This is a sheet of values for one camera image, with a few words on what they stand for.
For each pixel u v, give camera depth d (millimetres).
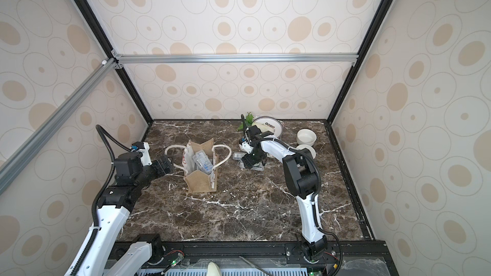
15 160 523
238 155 1022
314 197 571
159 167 662
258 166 972
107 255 446
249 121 1181
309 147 1011
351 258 727
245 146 918
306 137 1096
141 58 897
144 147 670
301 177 555
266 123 1169
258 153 836
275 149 648
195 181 865
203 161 891
